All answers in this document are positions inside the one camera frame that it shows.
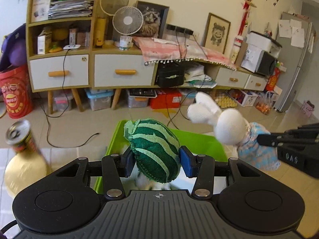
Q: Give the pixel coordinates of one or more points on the black microwave oven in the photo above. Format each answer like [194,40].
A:
[265,63]

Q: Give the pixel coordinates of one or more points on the small white desk fan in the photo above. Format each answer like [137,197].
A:
[128,21]

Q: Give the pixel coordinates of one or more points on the green plastic bin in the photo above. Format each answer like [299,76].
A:
[199,142]

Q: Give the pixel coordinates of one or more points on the white rabbit doll blue dress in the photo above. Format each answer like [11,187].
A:
[229,127]

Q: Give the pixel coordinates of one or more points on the black power strip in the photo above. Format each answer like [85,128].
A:
[179,28]

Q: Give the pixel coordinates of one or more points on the bag of oranges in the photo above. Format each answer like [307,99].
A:
[264,105]

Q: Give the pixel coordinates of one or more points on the framed cat picture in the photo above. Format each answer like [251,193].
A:
[152,20]

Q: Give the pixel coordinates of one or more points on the purple plush toy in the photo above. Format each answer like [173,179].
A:
[17,54]

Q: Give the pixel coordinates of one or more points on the framed cartoon girl picture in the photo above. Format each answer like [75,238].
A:
[216,33]

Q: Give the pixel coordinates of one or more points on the green watermelon plush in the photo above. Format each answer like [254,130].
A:
[152,151]

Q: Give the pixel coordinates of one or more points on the red flat box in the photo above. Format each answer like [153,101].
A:
[165,100]

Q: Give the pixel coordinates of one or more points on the black case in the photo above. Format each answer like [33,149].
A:
[169,76]

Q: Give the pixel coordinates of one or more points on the clear storage box blue lid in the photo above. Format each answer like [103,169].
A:
[99,99]

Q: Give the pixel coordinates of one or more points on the stack of papers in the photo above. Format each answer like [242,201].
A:
[71,7]

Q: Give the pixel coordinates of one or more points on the white round router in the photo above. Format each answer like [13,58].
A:
[71,47]

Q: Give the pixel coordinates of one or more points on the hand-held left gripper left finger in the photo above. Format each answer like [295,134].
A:
[129,163]

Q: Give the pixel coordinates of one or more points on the red gift box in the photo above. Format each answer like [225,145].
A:
[272,79]

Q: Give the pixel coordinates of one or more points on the red snack barrel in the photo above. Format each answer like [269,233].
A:
[15,92]

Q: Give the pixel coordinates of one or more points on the white bottle red label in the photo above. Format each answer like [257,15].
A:
[235,49]

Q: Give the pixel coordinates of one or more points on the small white drawer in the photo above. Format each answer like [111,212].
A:
[231,76]
[256,82]

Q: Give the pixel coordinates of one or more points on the white product box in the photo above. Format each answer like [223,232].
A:
[41,7]

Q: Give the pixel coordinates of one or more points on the white appliance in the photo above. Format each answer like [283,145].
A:
[261,41]

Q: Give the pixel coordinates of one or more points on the gold round object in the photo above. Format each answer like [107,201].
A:
[25,171]

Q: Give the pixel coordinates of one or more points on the pink gift bag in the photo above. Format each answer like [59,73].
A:
[307,109]

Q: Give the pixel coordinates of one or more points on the grey refrigerator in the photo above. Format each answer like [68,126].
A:
[291,79]

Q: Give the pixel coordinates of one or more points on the metal drink can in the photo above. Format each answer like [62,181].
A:
[27,139]

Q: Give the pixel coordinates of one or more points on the grey checked tablecloth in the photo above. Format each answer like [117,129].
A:
[69,154]

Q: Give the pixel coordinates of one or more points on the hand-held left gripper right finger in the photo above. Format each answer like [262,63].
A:
[187,163]

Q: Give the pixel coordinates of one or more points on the red hanging decoration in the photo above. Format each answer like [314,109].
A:
[246,5]

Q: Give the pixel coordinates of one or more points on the large white drawer with keyhole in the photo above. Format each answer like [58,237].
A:
[59,64]

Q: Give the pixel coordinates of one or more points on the yellow toy bus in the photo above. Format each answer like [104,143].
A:
[100,32]

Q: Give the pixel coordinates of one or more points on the pink fringed cloth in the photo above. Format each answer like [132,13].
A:
[159,47]

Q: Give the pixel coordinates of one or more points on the wooden cabinet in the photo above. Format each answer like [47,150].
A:
[91,17]

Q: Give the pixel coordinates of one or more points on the row of yellow bottles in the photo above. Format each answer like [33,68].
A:
[225,100]

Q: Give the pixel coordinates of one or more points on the white patterned box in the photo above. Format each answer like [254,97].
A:
[243,98]

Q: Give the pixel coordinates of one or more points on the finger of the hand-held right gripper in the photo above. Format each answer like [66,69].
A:
[269,140]
[306,128]

